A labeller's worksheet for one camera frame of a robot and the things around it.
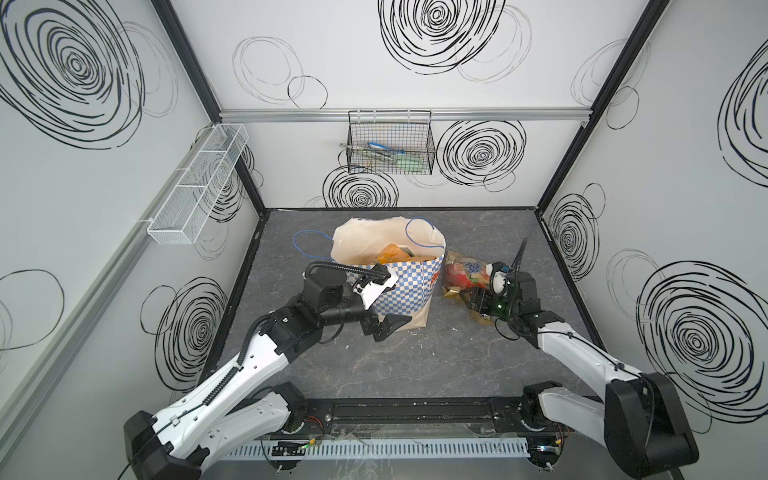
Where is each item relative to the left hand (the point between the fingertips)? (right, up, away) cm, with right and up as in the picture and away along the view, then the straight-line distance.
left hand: (402, 302), depth 65 cm
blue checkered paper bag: (-12, +13, +25) cm, 30 cm away
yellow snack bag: (-1, +8, +35) cm, 36 cm away
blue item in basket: (-6, +42, +26) cm, 50 cm away
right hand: (+21, -2, +21) cm, 30 cm away
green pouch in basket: (+3, +36, +22) cm, 42 cm away
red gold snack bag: (+20, +3, +29) cm, 35 cm away
